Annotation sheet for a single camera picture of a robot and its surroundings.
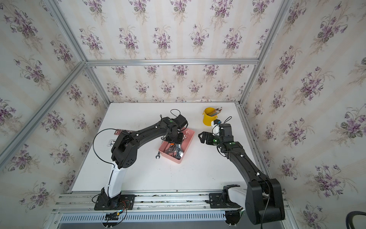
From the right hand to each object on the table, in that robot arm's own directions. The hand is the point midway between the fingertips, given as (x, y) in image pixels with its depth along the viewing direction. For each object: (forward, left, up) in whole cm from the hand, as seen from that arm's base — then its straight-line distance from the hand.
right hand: (206, 136), depth 86 cm
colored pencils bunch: (+17, -8, +3) cm, 19 cm away
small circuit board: (-40, +50, -14) cm, 66 cm away
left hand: (-1, +16, -8) cm, 18 cm away
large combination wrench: (-7, +18, -10) cm, 22 cm away
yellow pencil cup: (+17, -3, -6) cm, 19 cm away
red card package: (+8, +62, -10) cm, 63 cm away
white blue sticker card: (0, +64, -10) cm, 65 cm away
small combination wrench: (-8, +30, -12) cm, 34 cm away
